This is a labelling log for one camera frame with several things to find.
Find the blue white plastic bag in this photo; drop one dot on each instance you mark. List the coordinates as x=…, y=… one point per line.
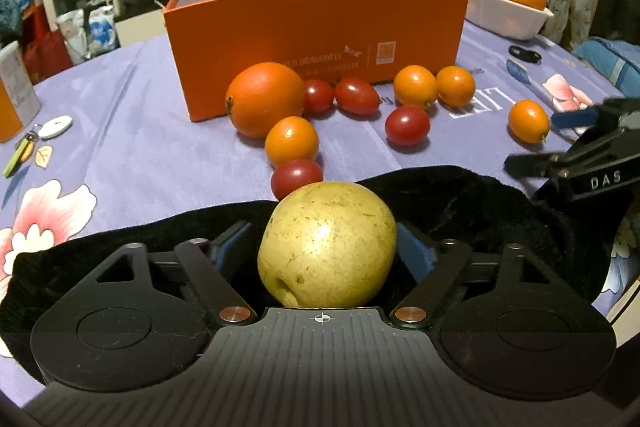
x=102, y=27

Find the red cherry tomato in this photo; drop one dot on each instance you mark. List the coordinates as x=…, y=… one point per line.
x=320, y=97
x=356, y=96
x=407, y=125
x=295, y=176

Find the purple floral tablecloth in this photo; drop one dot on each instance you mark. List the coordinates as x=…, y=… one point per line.
x=125, y=97

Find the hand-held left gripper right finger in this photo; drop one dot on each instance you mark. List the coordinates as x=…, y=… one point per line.
x=415, y=254

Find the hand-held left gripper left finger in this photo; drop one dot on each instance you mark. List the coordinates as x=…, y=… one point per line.
x=231, y=249

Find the white round tag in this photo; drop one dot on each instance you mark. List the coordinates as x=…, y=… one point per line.
x=55, y=127

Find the yellow pear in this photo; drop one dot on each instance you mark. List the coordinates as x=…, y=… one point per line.
x=325, y=242

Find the small orange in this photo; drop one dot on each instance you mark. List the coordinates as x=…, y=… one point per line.
x=456, y=86
x=291, y=142
x=528, y=121
x=415, y=86

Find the orange cardboard box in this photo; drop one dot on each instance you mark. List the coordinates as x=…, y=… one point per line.
x=310, y=27

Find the white perforated basket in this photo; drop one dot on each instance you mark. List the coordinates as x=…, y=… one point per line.
x=500, y=19

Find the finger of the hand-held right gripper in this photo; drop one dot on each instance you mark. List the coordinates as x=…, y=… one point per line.
x=532, y=165
x=575, y=118

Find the blue cloth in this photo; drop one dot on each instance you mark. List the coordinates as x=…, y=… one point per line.
x=610, y=62

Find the black fleece cloth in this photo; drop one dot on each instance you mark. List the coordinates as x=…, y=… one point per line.
x=450, y=197

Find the tall white orange box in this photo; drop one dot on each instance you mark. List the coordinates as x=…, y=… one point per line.
x=12, y=92

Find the red bag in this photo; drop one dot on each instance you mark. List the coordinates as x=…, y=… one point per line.
x=45, y=52

